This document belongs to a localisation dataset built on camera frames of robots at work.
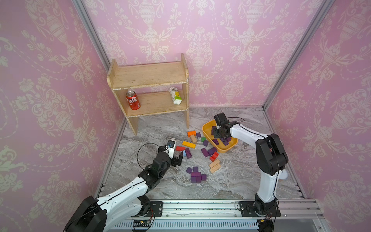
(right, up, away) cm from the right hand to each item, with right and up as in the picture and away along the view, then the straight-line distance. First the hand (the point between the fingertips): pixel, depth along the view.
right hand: (218, 132), depth 99 cm
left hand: (-27, -8, -16) cm, 33 cm away
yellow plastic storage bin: (-7, +1, +4) cm, 9 cm away
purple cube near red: (-10, -13, -4) cm, 16 cm away
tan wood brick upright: (-17, -5, +1) cm, 17 cm away
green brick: (-10, -5, +3) cm, 11 cm away
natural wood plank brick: (-4, -20, -11) cm, 23 cm away
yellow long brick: (-20, -8, 0) cm, 22 cm away
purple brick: (-13, -2, +5) cm, 14 cm away
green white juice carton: (-29, +24, -7) cm, 38 cm away
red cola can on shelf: (-53, +20, -15) cm, 58 cm away
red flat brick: (-27, -11, -1) cm, 29 cm away
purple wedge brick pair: (-20, -13, -7) cm, 25 cm away
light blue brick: (-23, -13, -7) cm, 27 cm away
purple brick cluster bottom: (-16, -24, -15) cm, 33 cm away
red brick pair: (-4, -15, -6) cm, 17 cm away
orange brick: (-19, -1, +4) cm, 20 cm away
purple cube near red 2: (-6, -12, -5) cm, 14 cm away
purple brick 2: (+6, -7, +1) cm, 9 cm away
